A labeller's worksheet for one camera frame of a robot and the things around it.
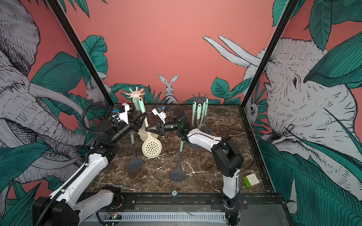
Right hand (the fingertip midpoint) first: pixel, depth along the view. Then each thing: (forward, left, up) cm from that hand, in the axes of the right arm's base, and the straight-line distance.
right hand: (147, 130), depth 71 cm
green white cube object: (-17, -56, -24) cm, 63 cm away
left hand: (+6, +1, +7) cm, 10 cm away
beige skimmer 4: (+8, -24, +6) cm, 26 cm away
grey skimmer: (-8, +12, -26) cm, 30 cm away
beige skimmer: (-2, +2, +1) cm, 3 cm away
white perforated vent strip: (-34, -6, -28) cm, 45 cm away
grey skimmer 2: (-13, -15, -28) cm, 35 cm away
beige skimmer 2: (-6, -1, -8) cm, 10 cm away
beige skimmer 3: (+9, -29, -8) cm, 31 cm away
